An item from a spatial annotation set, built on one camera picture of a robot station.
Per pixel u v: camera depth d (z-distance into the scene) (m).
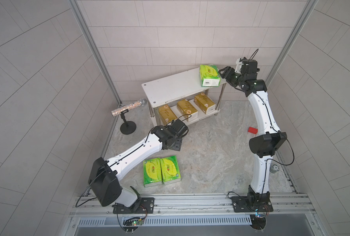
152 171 0.76
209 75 0.76
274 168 0.80
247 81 0.61
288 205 0.72
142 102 0.91
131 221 0.69
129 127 1.00
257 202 0.63
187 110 0.94
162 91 0.78
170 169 0.77
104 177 0.39
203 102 1.02
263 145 0.54
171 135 0.54
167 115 0.92
